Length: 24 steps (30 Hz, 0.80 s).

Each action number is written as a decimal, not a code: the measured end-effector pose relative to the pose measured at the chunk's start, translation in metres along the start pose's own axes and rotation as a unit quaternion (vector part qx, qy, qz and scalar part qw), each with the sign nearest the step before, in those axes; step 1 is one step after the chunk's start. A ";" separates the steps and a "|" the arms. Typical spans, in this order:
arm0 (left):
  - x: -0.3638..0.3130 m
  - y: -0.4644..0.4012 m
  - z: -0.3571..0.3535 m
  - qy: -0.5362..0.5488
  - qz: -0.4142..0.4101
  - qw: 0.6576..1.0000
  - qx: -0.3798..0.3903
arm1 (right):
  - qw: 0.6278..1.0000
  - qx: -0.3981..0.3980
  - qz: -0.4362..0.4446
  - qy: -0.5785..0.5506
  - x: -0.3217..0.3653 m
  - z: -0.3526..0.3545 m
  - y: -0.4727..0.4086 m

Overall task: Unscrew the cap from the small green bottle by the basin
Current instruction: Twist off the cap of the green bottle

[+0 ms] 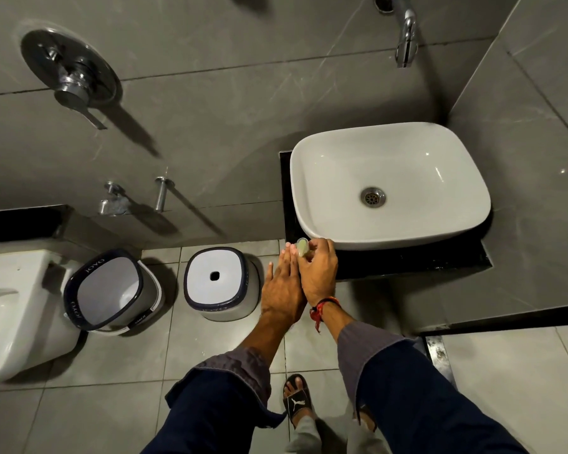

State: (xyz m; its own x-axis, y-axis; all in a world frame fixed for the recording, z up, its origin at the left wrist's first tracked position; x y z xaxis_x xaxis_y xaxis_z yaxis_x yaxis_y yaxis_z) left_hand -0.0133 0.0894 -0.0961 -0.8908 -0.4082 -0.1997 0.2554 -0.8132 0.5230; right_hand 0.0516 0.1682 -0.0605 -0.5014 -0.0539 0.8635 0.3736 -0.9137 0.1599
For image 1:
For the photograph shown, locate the person's left hand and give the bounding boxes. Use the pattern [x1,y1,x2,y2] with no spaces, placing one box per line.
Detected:
[260,242,309,324]

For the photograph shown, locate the person's right hand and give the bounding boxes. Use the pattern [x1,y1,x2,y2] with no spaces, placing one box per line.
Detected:
[296,237,340,309]

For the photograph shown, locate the person's right forearm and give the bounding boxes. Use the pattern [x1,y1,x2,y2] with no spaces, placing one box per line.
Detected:
[319,300,531,454]

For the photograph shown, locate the person's left forearm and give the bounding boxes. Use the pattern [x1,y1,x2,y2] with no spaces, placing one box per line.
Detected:
[141,311,295,454]

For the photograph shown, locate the red thread wristband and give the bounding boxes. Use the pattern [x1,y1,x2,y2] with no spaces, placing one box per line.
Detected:
[310,297,342,334]

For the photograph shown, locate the white navy-rimmed plastic stool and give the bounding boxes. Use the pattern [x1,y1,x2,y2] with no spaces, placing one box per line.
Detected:
[183,247,261,323]

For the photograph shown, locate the chrome basin drain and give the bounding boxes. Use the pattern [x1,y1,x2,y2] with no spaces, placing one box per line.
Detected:
[360,186,387,209]

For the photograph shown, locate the black stone basin counter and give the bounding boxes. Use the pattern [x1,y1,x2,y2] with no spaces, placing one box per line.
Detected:
[279,150,494,282]

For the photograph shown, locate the white ceramic wash basin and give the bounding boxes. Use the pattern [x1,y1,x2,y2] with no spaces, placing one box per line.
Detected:
[290,122,492,251]

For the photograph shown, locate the black slipper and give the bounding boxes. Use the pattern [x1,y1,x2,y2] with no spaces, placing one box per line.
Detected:
[282,373,319,429]

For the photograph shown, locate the white navy-rimmed plastic bucket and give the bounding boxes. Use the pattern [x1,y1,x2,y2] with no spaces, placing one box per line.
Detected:
[62,248,166,337]

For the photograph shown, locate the steel floor drain strip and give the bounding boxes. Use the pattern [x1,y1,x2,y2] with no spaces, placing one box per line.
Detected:
[423,335,458,389]

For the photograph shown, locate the person's grey trousers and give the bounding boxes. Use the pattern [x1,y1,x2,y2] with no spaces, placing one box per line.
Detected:
[285,410,390,454]

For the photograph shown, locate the chrome basin faucet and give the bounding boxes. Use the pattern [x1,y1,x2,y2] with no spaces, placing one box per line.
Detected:
[374,0,419,69]

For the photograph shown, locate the white ceramic toilet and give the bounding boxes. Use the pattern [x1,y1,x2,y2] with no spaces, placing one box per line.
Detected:
[0,249,89,386]

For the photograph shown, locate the chrome shower mixer valve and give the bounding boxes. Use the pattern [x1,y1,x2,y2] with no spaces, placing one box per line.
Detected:
[20,27,123,131]

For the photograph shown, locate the chrome wall spout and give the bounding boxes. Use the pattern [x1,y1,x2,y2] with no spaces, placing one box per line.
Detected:
[152,176,176,213]

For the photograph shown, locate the chrome wall tap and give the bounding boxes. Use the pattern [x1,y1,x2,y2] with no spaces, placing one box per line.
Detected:
[97,181,133,217]

